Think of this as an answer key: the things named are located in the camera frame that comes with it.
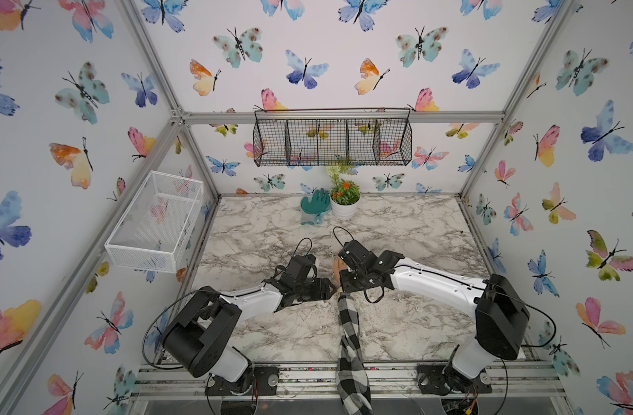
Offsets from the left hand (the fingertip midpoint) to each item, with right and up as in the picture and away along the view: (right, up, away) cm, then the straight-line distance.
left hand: (333, 289), depth 88 cm
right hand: (+4, +4, -5) cm, 7 cm away
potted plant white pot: (+5, +33, +13) cm, 36 cm away
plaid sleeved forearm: (+5, -20, -21) cm, 29 cm away
